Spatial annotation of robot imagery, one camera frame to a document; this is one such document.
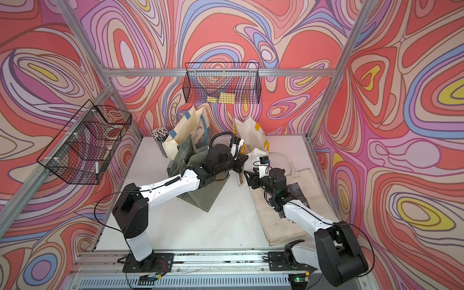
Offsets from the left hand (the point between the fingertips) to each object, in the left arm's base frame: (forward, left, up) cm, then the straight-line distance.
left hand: (250, 157), depth 79 cm
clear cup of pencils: (+20, +48, -5) cm, 52 cm away
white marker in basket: (-8, +63, +2) cm, 64 cm away
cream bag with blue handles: (+37, +33, -12) cm, 51 cm away
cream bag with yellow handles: (+25, -3, -11) cm, 27 cm away
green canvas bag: (+3, +30, -2) cm, 30 cm away
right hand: (-2, 0, -10) cm, 10 cm away
